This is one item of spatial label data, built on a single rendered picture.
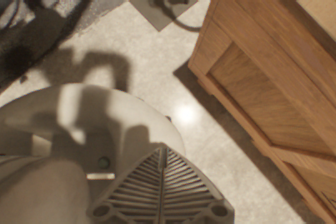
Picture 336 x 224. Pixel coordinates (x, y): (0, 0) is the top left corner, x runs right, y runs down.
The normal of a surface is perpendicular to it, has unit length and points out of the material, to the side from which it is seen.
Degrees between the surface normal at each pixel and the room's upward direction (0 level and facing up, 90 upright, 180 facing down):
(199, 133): 0
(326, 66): 90
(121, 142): 0
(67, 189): 90
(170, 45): 0
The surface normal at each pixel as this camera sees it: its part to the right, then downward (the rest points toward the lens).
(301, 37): -0.75, 0.66
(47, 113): 0.00, -0.07
